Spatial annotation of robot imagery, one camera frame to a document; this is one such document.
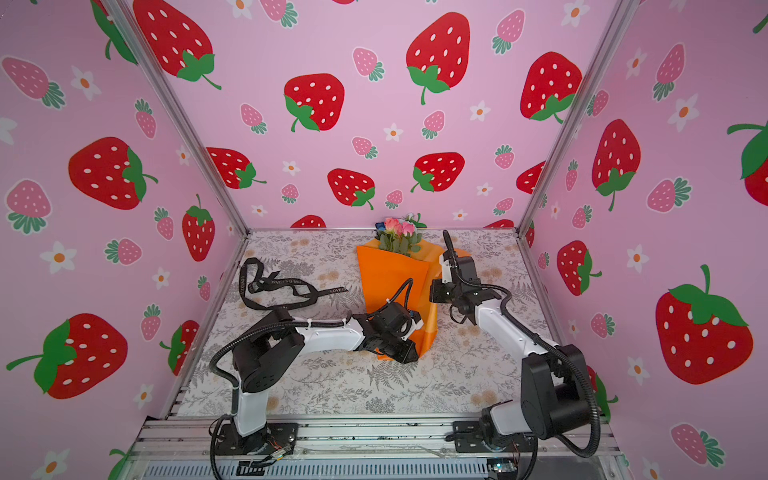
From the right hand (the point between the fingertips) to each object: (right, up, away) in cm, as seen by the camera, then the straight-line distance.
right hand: (429, 285), depth 89 cm
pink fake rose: (-12, +20, +23) cm, 33 cm away
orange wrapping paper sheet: (-8, +2, -10) cm, 13 cm away
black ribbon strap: (-58, 0, +18) cm, 61 cm away
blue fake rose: (-16, +21, +29) cm, 39 cm away
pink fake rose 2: (-6, +20, +23) cm, 31 cm away
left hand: (-3, -21, -3) cm, 22 cm away
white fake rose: (-3, +24, +32) cm, 40 cm away
